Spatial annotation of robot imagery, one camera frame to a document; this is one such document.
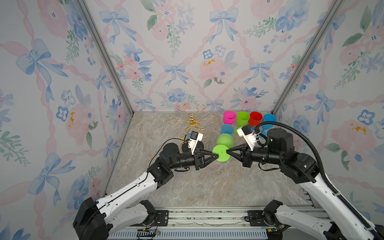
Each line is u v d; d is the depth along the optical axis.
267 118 0.97
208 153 0.59
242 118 0.96
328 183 0.40
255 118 0.95
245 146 0.54
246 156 0.51
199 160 0.56
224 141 0.69
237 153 0.59
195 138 0.58
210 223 0.73
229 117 1.02
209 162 0.59
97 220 0.38
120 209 0.44
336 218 0.40
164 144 0.53
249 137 0.53
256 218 0.73
